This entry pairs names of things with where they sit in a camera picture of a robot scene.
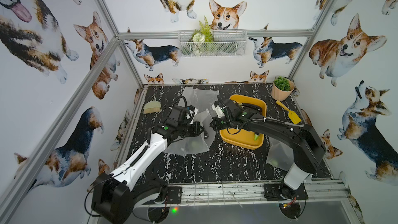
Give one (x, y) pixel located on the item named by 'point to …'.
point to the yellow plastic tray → (242, 138)
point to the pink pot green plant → (282, 88)
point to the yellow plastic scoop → (295, 118)
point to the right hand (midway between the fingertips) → (208, 125)
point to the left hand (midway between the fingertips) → (206, 127)
